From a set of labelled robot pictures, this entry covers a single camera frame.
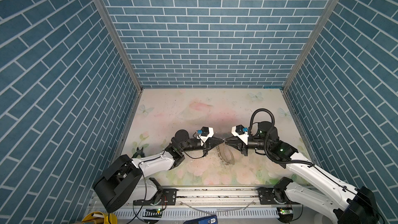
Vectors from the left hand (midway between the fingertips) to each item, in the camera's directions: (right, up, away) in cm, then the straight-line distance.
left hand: (225, 144), depth 69 cm
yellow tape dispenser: (-53, -28, -7) cm, 60 cm away
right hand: (+2, +1, +2) cm, 3 cm away
